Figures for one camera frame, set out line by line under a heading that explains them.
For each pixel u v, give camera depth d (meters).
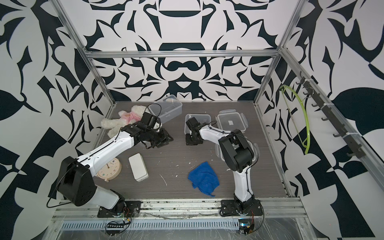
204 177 0.81
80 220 0.71
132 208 0.74
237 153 0.52
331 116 0.55
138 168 0.83
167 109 1.15
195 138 0.72
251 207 0.69
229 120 1.09
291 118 0.79
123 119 0.99
